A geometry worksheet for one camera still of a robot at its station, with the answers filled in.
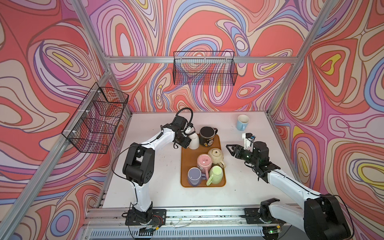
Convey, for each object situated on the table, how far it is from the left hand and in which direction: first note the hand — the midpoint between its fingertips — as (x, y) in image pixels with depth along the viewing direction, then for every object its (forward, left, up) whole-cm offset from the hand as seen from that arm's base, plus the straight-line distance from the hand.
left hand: (186, 140), depth 95 cm
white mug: (-2, -5, -1) cm, 6 cm away
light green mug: (-24, -17, +3) cm, 30 cm away
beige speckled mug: (-12, -19, +1) cm, 23 cm away
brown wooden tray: (-9, -2, -8) cm, 12 cm away
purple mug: (-24, -6, +1) cm, 25 cm away
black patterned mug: (+1, -13, +3) cm, 14 cm away
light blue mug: (+13, -39, +2) cm, 41 cm away
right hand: (-10, -25, +5) cm, 28 cm away
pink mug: (-17, -11, +3) cm, 20 cm away
